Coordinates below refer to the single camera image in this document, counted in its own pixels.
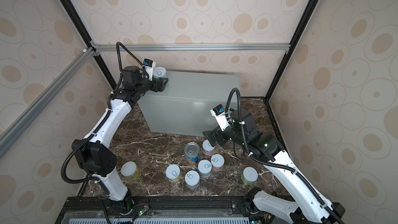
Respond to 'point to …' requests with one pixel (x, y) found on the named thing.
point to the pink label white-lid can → (192, 179)
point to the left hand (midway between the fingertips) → (163, 73)
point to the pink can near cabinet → (208, 150)
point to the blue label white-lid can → (204, 167)
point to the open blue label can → (192, 150)
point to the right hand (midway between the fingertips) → (213, 126)
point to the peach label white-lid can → (217, 161)
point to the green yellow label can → (129, 169)
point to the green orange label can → (250, 176)
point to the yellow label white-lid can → (172, 172)
